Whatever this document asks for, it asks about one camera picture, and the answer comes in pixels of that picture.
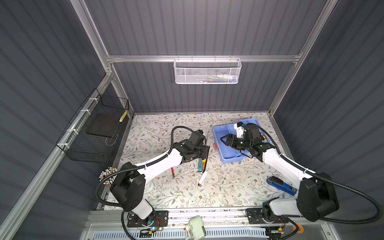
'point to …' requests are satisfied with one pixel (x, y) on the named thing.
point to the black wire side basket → (88, 137)
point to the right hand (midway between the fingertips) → (225, 140)
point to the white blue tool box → (228, 153)
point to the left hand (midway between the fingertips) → (208, 151)
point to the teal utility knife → (200, 164)
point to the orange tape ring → (301, 227)
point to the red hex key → (172, 171)
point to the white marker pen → (202, 178)
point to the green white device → (195, 229)
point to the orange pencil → (204, 163)
